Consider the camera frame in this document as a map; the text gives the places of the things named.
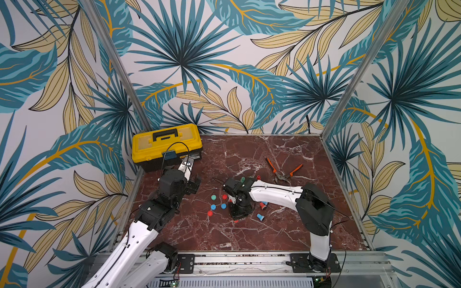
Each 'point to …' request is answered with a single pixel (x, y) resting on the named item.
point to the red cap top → (224, 197)
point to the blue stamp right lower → (260, 217)
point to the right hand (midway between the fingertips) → (233, 218)
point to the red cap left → (210, 213)
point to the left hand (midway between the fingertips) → (183, 173)
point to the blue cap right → (223, 206)
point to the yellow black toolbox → (155, 150)
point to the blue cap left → (213, 207)
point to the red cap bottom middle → (236, 221)
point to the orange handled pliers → (279, 176)
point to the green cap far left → (213, 197)
